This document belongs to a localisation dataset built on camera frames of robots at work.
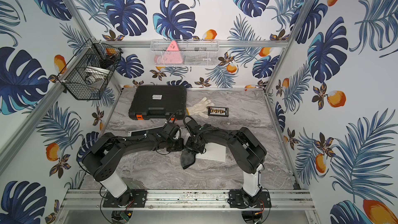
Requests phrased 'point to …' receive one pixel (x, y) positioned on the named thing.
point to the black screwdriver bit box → (218, 111)
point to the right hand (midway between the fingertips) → (189, 151)
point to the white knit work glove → (200, 108)
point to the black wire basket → (91, 54)
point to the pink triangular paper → (172, 55)
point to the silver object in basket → (94, 74)
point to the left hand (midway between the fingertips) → (185, 147)
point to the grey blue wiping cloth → (187, 158)
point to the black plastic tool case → (158, 102)
